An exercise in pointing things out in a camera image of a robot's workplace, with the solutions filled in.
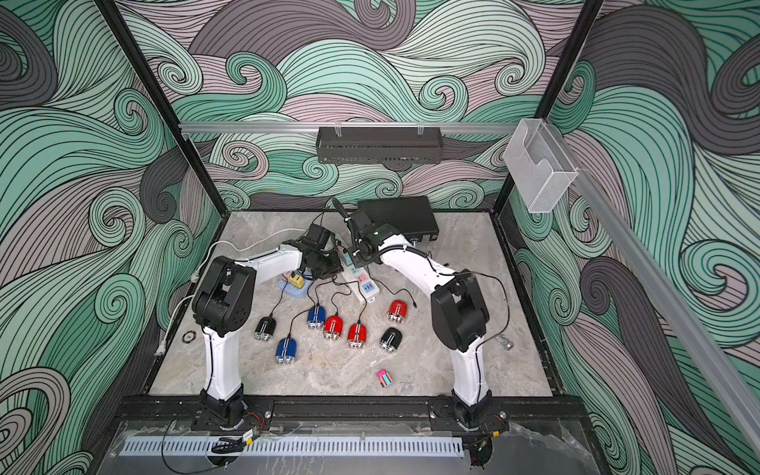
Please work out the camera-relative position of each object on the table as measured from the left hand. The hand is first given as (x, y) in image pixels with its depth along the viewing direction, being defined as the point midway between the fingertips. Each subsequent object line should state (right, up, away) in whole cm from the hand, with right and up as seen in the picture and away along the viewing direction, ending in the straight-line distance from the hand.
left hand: (342, 267), depth 99 cm
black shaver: (-21, -17, -13) cm, 30 cm away
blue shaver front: (-14, -21, -17) cm, 31 cm away
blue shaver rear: (-7, -14, -11) cm, 19 cm away
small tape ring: (-45, -20, -12) cm, 50 cm away
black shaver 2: (+16, -19, -15) cm, 29 cm away
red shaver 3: (+18, -13, -9) cm, 24 cm away
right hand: (+6, +5, -8) cm, 11 cm away
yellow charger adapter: (-14, -4, -7) cm, 16 cm away
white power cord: (-53, -4, +5) cm, 54 cm away
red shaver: (-1, -17, -13) cm, 21 cm away
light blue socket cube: (-15, -8, -4) cm, 17 cm away
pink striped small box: (+14, -27, -22) cm, 38 cm away
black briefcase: (+27, +19, +17) cm, 37 cm away
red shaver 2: (+6, -18, -15) cm, 24 cm away
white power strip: (+6, -4, -3) cm, 8 cm away
